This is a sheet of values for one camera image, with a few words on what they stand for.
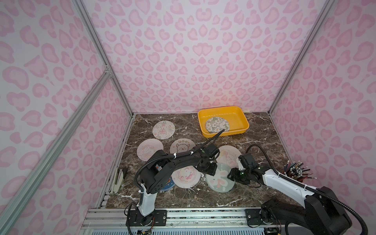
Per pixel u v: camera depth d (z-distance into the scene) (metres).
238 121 1.16
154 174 0.49
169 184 0.84
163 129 1.10
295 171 0.70
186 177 0.88
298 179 0.72
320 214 0.40
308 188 0.46
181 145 1.01
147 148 1.01
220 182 0.84
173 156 0.52
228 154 0.96
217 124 1.11
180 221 0.73
